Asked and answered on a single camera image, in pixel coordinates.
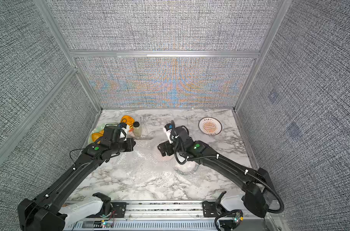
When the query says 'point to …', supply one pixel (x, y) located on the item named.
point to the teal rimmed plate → (187, 168)
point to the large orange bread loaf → (95, 136)
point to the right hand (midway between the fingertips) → (163, 141)
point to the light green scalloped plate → (97, 129)
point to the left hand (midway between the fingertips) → (138, 141)
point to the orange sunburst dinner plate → (210, 126)
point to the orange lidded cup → (129, 121)
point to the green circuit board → (103, 224)
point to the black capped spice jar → (137, 130)
